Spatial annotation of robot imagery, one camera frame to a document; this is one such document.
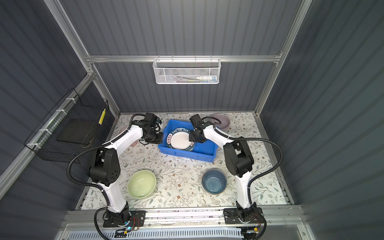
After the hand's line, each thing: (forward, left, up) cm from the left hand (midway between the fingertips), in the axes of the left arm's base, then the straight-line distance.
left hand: (161, 141), depth 93 cm
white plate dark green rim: (+4, -11, -4) cm, 12 cm away
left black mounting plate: (-41, +9, -8) cm, 42 cm away
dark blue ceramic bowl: (-25, -31, -7) cm, 40 cm away
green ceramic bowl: (-23, +11, -9) cm, 27 cm away
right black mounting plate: (-43, -37, -8) cm, 57 cm away
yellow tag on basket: (+5, +31, +17) cm, 35 cm away
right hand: (+2, -21, -2) cm, 21 cm away
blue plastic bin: (-5, -27, -7) cm, 29 cm away
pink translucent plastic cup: (+20, +33, -10) cm, 40 cm away
